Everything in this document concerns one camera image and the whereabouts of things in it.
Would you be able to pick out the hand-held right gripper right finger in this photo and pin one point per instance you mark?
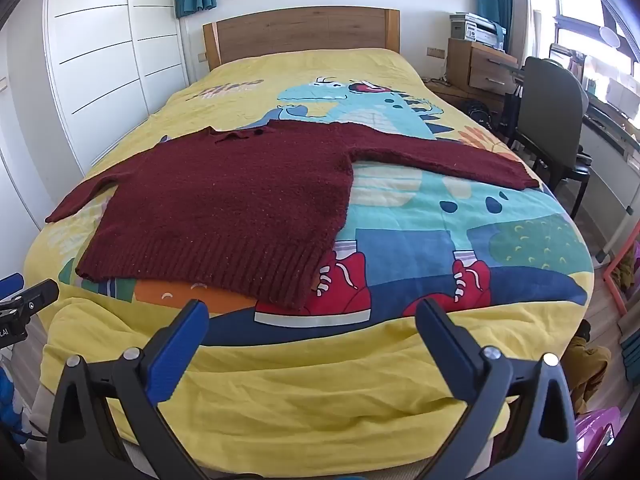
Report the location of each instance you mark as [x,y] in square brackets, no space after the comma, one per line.
[449,355]

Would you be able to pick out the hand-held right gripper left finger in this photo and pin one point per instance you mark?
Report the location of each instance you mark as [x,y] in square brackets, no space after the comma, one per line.
[175,352]

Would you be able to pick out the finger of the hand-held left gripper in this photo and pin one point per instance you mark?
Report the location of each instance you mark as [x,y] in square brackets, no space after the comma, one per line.
[32,299]
[10,281]

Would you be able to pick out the maroon knitted sweater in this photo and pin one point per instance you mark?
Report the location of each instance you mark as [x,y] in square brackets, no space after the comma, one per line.
[225,200]

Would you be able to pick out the blue and white object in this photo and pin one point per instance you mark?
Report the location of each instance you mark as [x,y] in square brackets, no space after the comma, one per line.
[7,395]

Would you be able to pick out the brown cloth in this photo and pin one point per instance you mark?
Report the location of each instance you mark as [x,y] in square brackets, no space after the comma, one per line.
[587,360]

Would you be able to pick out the yellow dinosaur printed blanket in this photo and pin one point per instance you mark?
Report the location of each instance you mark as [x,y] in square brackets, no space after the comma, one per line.
[310,385]

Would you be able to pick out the magenta plastic object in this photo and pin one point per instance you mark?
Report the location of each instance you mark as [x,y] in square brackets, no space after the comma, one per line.
[597,435]

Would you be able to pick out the white wardrobe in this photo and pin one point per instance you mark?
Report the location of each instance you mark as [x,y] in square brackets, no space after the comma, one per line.
[100,60]

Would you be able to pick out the black round bag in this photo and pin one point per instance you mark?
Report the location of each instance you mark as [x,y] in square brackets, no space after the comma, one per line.
[474,111]

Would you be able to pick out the grey office chair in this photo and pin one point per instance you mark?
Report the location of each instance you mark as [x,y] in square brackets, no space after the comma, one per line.
[547,105]

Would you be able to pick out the glass desk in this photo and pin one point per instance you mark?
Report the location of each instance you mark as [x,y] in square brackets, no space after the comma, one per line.
[612,130]

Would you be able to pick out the wooden drawer cabinet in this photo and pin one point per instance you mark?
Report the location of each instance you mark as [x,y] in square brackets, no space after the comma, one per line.
[482,67]

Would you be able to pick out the grey printer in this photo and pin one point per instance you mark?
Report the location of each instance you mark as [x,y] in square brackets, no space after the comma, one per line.
[475,30]

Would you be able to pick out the wooden headboard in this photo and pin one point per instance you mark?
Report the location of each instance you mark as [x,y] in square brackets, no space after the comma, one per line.
[300,30]

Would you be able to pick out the white round lamp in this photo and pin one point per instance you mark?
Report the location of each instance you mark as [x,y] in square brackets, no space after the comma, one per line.
[610,36]

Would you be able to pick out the pink frame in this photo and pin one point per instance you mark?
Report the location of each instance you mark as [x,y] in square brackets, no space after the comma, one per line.
[614,287]

